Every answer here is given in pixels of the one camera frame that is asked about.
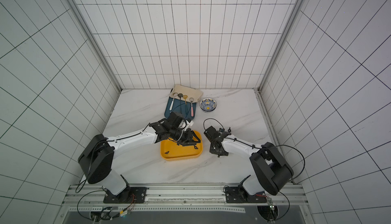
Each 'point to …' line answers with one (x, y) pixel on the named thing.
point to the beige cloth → (186, 93)
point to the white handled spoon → (175, 94)
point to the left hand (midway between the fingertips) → (195, 144)
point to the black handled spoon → (180, 95)
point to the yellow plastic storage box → (170, 150)
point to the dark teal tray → (188, 109)
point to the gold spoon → (185, 96)
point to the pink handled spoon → (191, 99)
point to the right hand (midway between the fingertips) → (212, 150)
